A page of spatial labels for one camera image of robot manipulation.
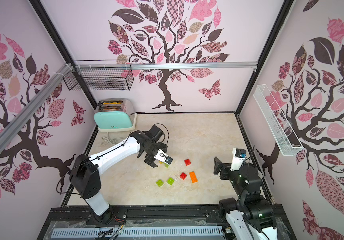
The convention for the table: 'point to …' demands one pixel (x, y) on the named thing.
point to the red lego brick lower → (183, 176)
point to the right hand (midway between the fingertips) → (224, 161)
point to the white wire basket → (284, 135)
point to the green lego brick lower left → (159, 183)
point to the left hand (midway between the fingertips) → (158, 156)
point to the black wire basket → (101, 75)
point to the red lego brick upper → (187, 162)
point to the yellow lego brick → (160, 162)
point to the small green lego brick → (166, 165)
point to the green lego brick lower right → (170, 181)
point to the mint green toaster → (115, 114)
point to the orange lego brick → (194, 179)
